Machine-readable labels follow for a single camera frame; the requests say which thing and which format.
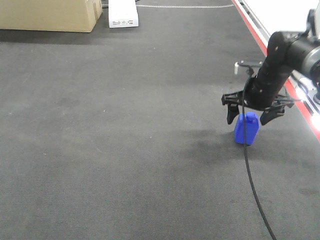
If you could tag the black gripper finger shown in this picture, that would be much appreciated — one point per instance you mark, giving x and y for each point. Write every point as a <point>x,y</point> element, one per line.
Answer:
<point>272,115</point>
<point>232,113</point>

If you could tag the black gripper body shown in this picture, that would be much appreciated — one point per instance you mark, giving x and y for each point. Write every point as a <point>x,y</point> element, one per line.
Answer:
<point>267,87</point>

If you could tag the blue plastic box with cap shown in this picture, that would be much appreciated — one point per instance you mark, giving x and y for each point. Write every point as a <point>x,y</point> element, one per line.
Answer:
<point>251,132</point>

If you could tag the long conveyor with grey belt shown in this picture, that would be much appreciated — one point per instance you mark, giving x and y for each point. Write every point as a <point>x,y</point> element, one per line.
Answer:
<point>100,125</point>

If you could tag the long white carton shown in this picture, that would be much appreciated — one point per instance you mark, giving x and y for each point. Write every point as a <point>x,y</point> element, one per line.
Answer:
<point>122,12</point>

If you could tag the large cardboard box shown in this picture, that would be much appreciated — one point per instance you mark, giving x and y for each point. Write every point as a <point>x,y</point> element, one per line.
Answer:
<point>45,15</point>

